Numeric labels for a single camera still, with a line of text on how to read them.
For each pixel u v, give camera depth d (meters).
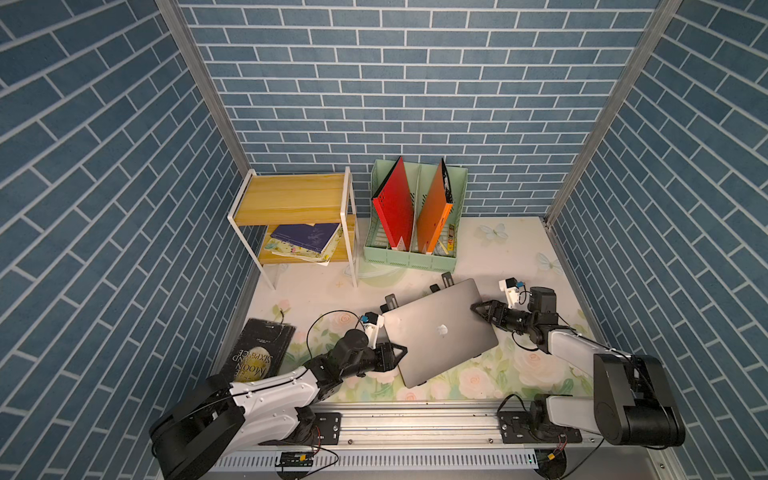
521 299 0.81
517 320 0.77
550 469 0.75
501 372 0.83
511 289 0.83
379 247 1.03
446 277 0.87
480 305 0.84
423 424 0.75
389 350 0.74
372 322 0.76
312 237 0.93
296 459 0.72
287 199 0.80
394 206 1.09
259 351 0.85
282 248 0.90
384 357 0.75
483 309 0.86
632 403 0.42
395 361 0.75
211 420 0.45
